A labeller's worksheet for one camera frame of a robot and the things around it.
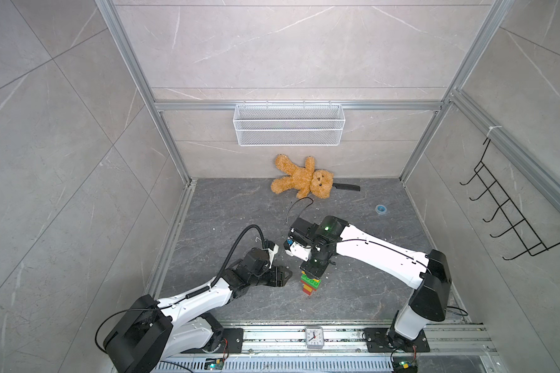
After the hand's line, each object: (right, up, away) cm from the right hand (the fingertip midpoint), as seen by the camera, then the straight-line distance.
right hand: (314, 271), depth 75 cm
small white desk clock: (0, -20, -2) cm, 20 cm away
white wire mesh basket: (-10, +57, +26) cm, 63 cm away
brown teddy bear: (0, +33, +36) cm, 48 cm away
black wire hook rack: (+54, +12, -17) cm, 58 cm away
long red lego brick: (0, -6, +1) cm, 7 cm away
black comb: (+22, +30, +40) cm, 55 cm away
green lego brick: (0, -4, -1) cm, 4 cm away
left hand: (-8, -2, +7) cm, 11 cm away
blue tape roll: (+35, +19, +32) cm, 52 cm away
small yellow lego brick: (-1, -7, +4) cm, 8 cm away
